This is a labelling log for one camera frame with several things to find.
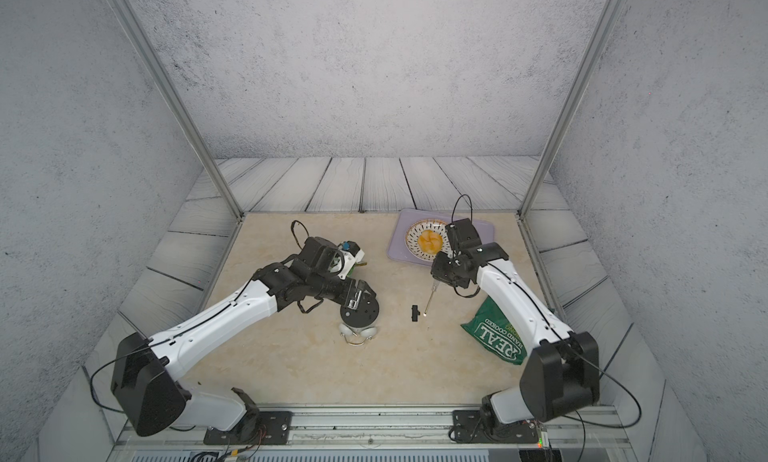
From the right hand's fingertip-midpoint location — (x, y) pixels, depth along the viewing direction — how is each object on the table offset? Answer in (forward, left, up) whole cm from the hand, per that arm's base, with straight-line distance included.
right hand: (436, 272), depth 83 cm
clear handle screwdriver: (-4, +1, -2) cm, 5 cm away
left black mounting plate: (-36, +43, -9) cm, 56 cm away
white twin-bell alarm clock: (-10, +22, -12) cm, 27 cm away
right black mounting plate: (-34, -6, -16) cm, 38 cm away
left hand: (-8, +17, +3) cm, 19 cm away
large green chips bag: (-10, -16, -14) cm, 23 cm away
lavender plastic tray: (+22, +11, -17) cm, 30 cm away
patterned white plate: (+23, +1, -13) cm, 27 cm away
